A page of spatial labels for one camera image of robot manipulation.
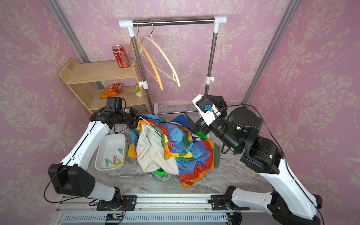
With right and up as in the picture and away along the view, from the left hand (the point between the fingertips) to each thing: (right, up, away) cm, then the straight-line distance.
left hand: (149, 116), depth 76 cm
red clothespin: (+13, -13, -9) cm, 21 cm away
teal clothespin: (-23, -23, +17) cm, 36 cm away
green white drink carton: (-12, +17, +18) cm, 27 cm away
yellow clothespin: (-21, -29, +9) cm, 37 cm away
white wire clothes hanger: (+1, -3, -6) cm, 6 cm away
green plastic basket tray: (+6, -30, 0) cm, 31 cm away
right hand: (+24, +5, -27) cm, 36 cm away
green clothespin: (-29, -28, +11) cm, 42 cm away
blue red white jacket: (+18, -2, +15) cm, 24 cm away
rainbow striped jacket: (+24, -21, -5) cm, 32 cm away
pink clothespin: (-25, -26, +13) cm, 39 cm away
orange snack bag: (-30, +18, +18) cm, 39 cm away
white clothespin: (-24, -24, +15) cm, 38 cm away
